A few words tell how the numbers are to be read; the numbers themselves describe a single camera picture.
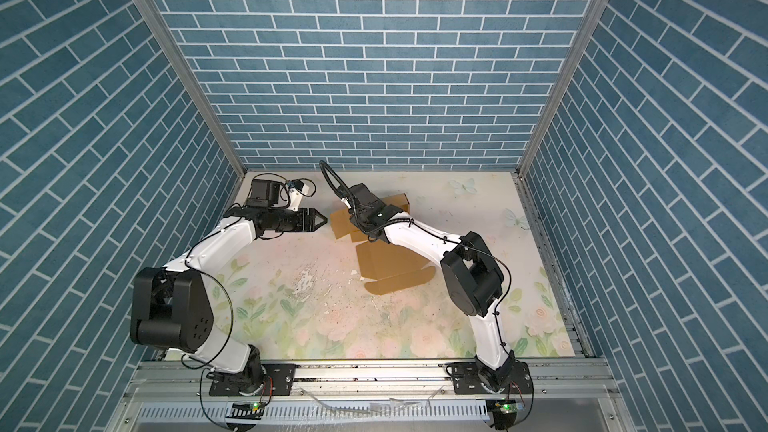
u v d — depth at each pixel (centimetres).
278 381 74
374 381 75
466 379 74
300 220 79
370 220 70
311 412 71
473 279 51
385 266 93
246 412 72
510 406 71
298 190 80
